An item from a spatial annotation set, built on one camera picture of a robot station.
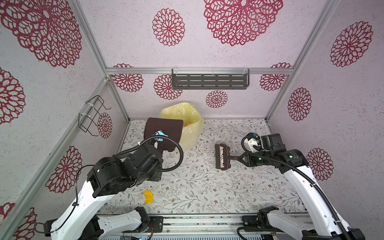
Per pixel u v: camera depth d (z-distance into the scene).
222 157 0.83
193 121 0.92
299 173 0.44
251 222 0.74
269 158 0.49
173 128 0.63
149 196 0.82
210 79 0.97
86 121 0.73
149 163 0.39
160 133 0.60
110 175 0.33
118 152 0.41
